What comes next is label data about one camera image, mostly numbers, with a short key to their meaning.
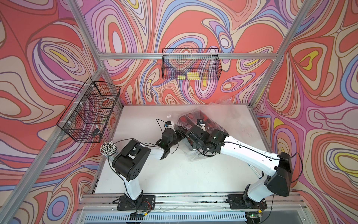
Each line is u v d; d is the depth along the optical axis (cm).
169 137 73
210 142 52
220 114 104
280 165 42
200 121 67
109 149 74
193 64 96
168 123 86
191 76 83
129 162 48
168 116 89
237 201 74
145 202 73
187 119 92
